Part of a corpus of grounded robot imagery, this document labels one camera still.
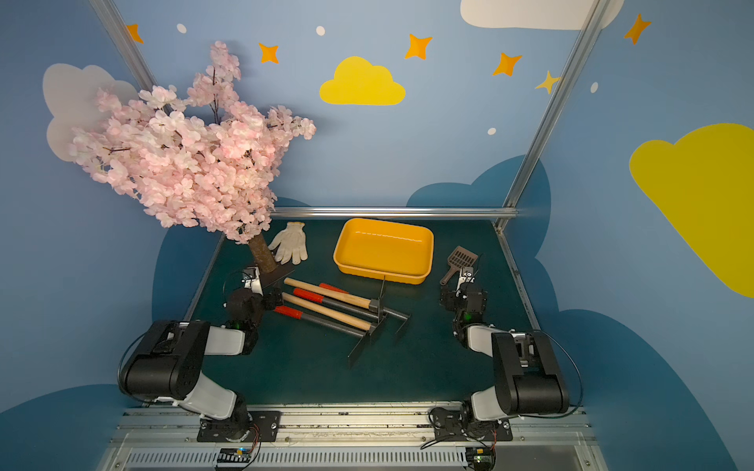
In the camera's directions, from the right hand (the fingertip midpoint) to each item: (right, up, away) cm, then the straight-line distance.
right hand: (467, 284), depth 95 cm
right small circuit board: (-3, -41, -21) cm, 46 cm away
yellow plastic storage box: (-22, +10, +17) cm, 30 cm away
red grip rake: (-51, -5, +4) cm, 51 cm away
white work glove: (-64, +14, +20) cm, 69 cm away
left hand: (-67, +1, -1) cm, 67 cm away
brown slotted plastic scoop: (+2, +8, +17) cm, 18 cm away
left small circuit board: (-66, -41, -21) cm, 81 cm away
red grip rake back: (-30, -7, -1) cm, 31 cm away
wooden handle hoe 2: (-45, -9, -1) cm, 45 cm away
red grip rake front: (-43, -13, -4) cm, 45 cm away
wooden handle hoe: (-39, -5, +1) cm, 39 cm away
